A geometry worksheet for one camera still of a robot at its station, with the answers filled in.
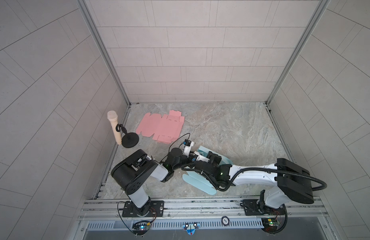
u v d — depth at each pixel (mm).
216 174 609
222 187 574
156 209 706
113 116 740
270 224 676
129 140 938
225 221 680
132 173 456
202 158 713
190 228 653
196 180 803
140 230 644
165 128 1028
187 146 758
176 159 681
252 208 702
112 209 707
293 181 420
